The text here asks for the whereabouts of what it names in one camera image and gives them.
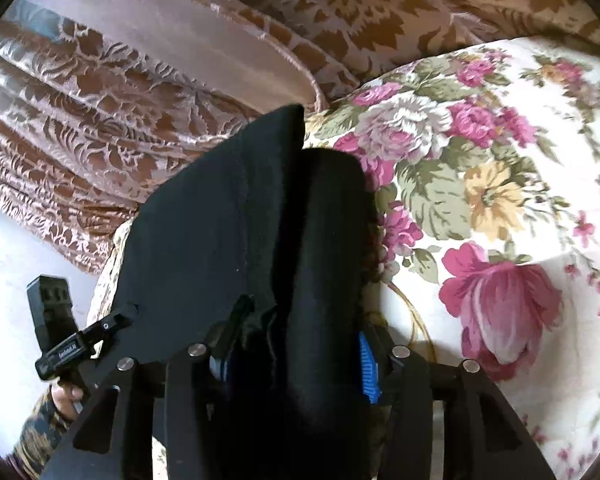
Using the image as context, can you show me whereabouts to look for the black pants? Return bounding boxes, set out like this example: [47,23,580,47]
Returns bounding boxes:
[99,105,375,479]

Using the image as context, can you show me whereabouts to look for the patterned left sleeve forearm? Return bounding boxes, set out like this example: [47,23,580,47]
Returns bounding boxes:
[5,388,71,480]

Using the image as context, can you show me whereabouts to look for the left hand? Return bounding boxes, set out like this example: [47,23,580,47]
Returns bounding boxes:
[50,382,84,422]

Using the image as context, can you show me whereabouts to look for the brown patterned quilt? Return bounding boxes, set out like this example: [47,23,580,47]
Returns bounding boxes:
[0,0,600,273]

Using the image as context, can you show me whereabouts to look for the floral bed sheet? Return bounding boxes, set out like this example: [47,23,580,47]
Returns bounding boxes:
[86,34,600,480]

